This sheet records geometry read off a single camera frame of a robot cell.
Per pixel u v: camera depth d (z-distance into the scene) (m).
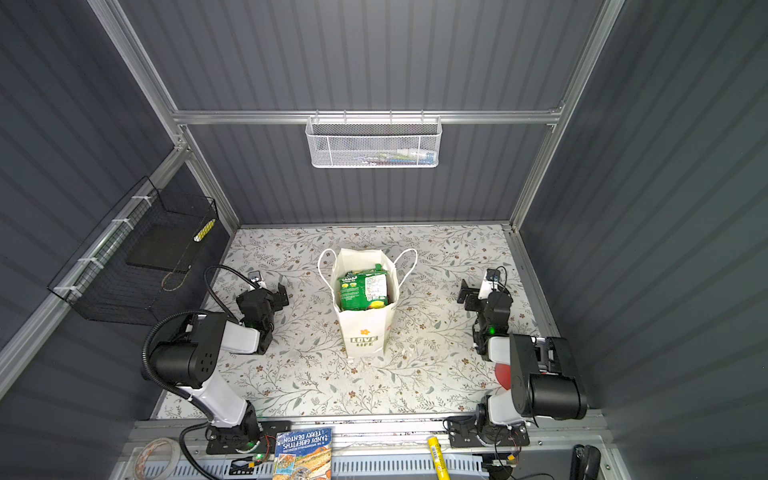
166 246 0.77
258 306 0.74
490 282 0.78
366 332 0.75
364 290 0.77
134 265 0.73
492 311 0.69
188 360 0.47
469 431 0.74
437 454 0.70
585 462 0.69
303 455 0.69
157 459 0.72
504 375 0.84
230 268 0.80
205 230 0.82
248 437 0.67
